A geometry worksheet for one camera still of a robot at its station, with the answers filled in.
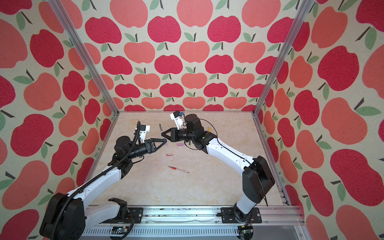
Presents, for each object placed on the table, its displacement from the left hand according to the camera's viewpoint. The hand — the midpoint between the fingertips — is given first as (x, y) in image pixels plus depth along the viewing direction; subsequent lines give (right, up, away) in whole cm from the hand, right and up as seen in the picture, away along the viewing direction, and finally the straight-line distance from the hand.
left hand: (167, 144), depth 73 cm
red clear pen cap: (-3, -10, +25) cm, 27 cm away
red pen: (+4, -18, +18) cm, 26 cm away
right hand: (-1, +6, +1) cm, 6 cm away
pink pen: (-3, +6, +1) cm, 7 cm away
